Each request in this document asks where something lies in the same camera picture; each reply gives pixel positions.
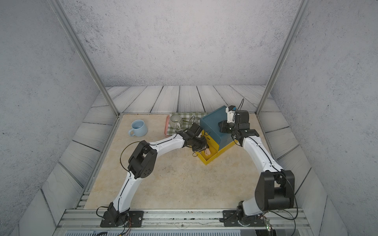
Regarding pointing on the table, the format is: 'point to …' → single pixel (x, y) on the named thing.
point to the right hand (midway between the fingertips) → (220, 125)
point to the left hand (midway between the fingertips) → (212, 148)
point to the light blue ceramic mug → (139, 129)
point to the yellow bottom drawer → (214, 152)
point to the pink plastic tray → (167, 125)
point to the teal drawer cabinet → (209, 123)
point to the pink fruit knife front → (207, 152)
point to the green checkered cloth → (188, 118)
